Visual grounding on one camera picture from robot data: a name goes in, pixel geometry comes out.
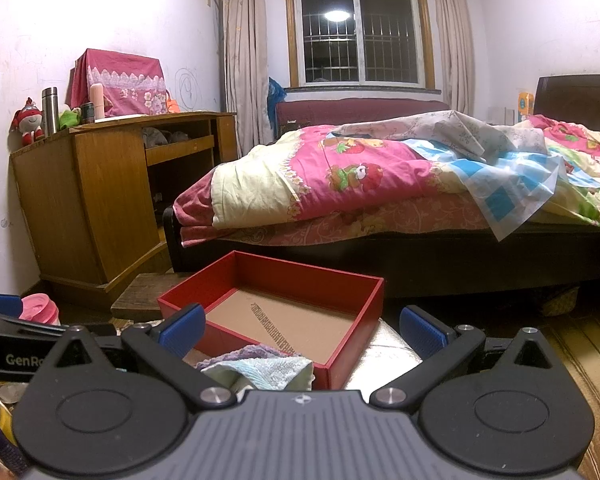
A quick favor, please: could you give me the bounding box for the left beige curtain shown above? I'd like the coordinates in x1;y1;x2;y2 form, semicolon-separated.
223;0;273;155

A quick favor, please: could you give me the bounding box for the red santa doll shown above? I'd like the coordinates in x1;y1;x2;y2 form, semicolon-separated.
10;98;45;146

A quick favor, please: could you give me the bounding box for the right beige curtain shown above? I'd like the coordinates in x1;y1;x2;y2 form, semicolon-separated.
434;0;476;115

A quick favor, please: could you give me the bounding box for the bed with dark frame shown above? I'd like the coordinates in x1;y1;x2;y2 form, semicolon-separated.
162;72;600;306

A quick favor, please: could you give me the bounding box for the dark wooden stool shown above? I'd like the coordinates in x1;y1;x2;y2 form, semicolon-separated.
110;272;187;322

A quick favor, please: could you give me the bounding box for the pink cloth covered box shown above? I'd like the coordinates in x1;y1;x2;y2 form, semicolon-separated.
67;49;168;117

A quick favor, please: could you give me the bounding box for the green plush toy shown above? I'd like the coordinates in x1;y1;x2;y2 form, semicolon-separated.
58;105;82;130

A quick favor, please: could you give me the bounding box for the wooden desk cabinet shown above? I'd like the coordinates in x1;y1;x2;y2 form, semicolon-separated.
10;112;238;309

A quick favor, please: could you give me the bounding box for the silver floral tablecloth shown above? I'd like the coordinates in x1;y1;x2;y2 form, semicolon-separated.
182;317;424;403

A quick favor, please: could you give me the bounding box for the stainless steel thermos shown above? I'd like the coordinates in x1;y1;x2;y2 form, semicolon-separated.
41;87;59;136

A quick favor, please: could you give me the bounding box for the pink floral quilt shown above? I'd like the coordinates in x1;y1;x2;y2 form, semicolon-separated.
173;116;600;247

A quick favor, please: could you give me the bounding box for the beige curtain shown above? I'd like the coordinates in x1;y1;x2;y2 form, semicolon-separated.
223;0;273;155
434;0;476;115

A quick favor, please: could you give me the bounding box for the light teal towel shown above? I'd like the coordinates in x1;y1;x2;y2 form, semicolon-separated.
197;356;314;393

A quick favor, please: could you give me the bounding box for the purple fuzzy cloth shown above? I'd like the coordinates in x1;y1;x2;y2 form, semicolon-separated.
194;344;288;370

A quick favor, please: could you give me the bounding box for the blue checkered sheet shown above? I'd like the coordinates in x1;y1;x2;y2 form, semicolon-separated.
332;110;567;240

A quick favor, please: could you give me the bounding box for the window with wooden frame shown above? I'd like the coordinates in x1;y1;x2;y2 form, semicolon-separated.
286;0;436;90

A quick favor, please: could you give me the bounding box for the red shallow cardboard box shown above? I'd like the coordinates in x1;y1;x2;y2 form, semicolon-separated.
157;252;385;390

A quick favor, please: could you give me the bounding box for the pink cylindrical bottle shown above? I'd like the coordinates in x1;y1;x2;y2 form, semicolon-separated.
88;82;105;122

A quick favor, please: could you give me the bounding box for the dark wooden headboard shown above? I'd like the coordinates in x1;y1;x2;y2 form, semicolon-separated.
534;74;600;131

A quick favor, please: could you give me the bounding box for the yellow carton on nightstand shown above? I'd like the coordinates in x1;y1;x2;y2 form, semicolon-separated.
517;91;534;122

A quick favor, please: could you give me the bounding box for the maroon window bench cushion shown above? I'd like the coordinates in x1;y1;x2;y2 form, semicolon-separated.
276;98;449;132

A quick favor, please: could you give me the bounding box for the blue bag by window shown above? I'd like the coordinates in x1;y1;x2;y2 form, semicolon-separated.
268;78;286;132

